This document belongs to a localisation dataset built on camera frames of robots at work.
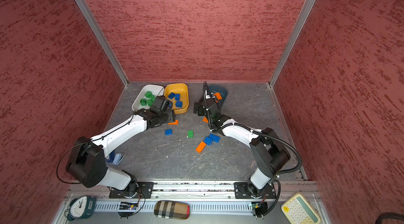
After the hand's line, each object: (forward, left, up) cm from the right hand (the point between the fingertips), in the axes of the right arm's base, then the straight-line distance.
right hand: (200, 105), depth 89 cm
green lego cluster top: (+14, +40, -12) cm, 44 cm away
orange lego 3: (-18, 0, -16) cm, 24 cm away
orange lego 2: (-1, -2, -15) cm, 16 cm away
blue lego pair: (-15, -4, -14) cm, 21 cm away
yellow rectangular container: (+30, +18, -17) cm, 39 cm away
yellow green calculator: (-49, -43, -14) cm, 67 cm away
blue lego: (+19, +21, -12) cm, 31 cm away
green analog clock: (-46, +52, -10) cm, 70 cm away
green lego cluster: (+14, +35, -12) cm, 40 cm away
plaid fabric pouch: (-48, +13, -12) cm, 51 cm away
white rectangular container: (+24, +33, -11) cm, 43 cm away
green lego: (+20, +38, -11) cm, 44 cm away
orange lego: (-3, +17, -14) cm, 22 cm away
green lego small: (-11, +7, -14) cm, 19 cm away
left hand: (-6, +18, -5) cm, 19 cm away
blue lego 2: (+18, +17, -13) cm, 28 cm away
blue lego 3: (-8, +21, -16) cm, 27 cm away
